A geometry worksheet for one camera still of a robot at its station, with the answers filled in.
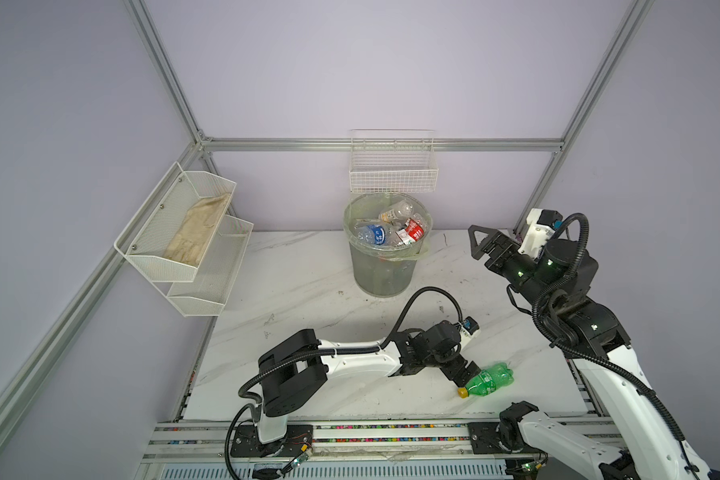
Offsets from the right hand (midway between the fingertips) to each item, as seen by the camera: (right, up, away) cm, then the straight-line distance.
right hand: (478, 232), depth 61 cm
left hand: (+2, -31, +16) cm, 35 cm away
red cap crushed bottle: (-11, +2, +19) cm, 22 cm away
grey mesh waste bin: (-19, -11, +30) cm, 37 cm away
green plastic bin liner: (-22, +12, +35) cm, 43 cm away
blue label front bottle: (-19, +2, +23) cm, 30 cm away
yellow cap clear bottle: (-14, +9, +28) cm, 32 cm away
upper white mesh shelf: (-76, +2, +18) cm, 78 cm away
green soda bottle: (+9, -38, +17) cm, 43 cm away
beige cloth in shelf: (-70, +2, +18) cm, 73 cm away
